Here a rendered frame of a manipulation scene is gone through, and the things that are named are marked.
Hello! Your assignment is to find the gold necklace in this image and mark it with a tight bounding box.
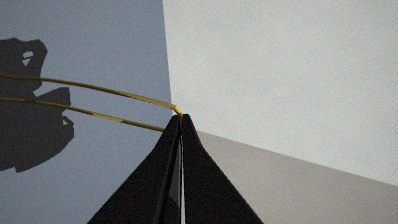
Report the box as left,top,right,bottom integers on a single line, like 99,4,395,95
0,73,183,133

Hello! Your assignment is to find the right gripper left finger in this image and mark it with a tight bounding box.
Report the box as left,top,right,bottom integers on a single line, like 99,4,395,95
87,115,182,224

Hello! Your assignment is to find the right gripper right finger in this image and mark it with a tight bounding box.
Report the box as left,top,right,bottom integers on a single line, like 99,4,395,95
182,114,264,224

